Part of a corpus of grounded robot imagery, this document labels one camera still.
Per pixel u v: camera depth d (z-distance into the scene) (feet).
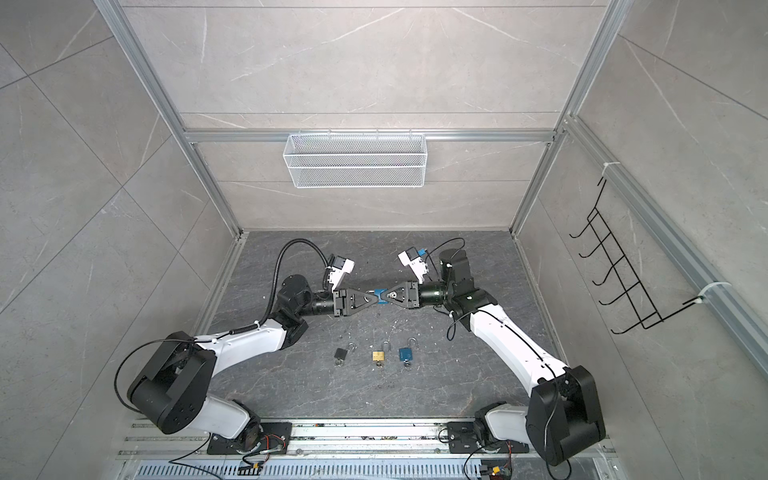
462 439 2.39
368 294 2.34
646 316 1.92
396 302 2.27
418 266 2.28
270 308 2.08
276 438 2.39
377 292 2.34
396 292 2.30
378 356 2.88
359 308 2.30
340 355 2.86
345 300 2.23
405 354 2.87
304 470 2.29
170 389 1.42
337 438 2.45
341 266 2.30
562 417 1.32
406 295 2.20
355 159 3.29
